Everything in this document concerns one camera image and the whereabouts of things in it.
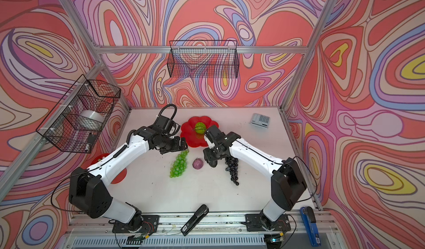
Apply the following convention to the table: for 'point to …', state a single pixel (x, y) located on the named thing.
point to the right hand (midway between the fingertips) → (212, 159)
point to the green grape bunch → (180, 164)
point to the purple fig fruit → (197, 164)
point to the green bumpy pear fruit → (200, 128)
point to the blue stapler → (309, 220)
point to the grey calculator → (260, 120)
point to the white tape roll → (90, 120)
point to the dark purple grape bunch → (232, 163)
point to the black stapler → (201, 213)
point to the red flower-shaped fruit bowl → (193, 130)
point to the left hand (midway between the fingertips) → (183, 147)
